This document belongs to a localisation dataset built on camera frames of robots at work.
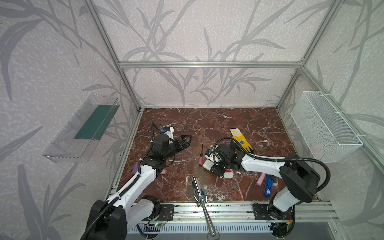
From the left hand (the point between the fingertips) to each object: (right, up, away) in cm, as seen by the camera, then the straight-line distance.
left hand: (190, 135), depth 80 cm
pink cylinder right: (+40, -25, +3) cm, 47 cm away
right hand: (+13, -17, +8) cm, 23 cm away
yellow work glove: (+31, -2, +22) cm, 38 cm away
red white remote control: (+22, -23, +5) cm, 32 cm away
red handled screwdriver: (+6, -15, +11) cm, 19 cm away
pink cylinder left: (-15, -21, +5) cm, 27 cm away
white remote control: (+10, -18, +6) cm, 21 cm away
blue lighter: (+42, -26, -1) cm, 50 cm away
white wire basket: (+60, +2, -17) cm, 63 cm away
